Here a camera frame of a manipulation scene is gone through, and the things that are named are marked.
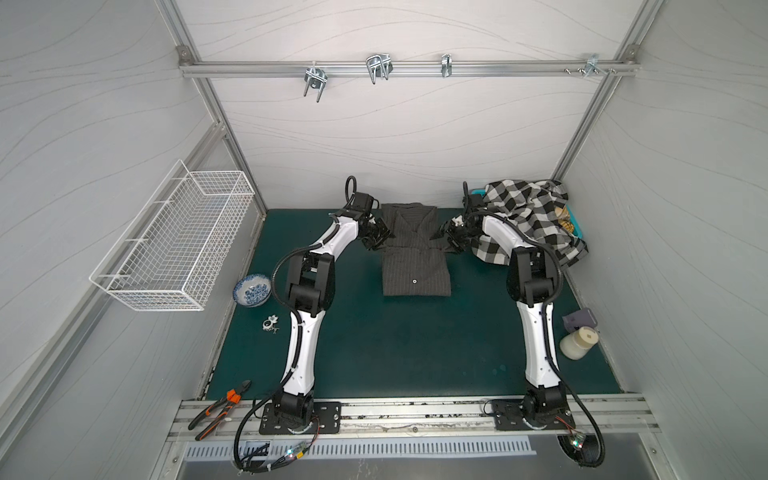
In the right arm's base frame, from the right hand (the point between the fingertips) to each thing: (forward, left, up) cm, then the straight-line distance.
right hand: (440, 235), depth 103 cm
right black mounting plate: (-53, -16, -6) cm, 56 cm away
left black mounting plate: (-57, +30, -6) cm, 65 cm away
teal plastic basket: (+3, -47, +2) cm, 47 cm away
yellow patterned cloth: (+8, -44, +3) cm, 44 cm away
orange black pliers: (-55, +56, -4) cm, 78 cm away
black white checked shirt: (+9, -34, +4) cm, 35 cm away
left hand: (-2, +15, +3) cm, 15 cm away
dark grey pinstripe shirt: (-11, +9, -2) cm, 15 cm away
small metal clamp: (-34, +53, -4) cm, 63 cm away
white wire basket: (-31, +67, +26) cm, 78 cm away
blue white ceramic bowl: (-22, +62, -4) cm, 66 cm away
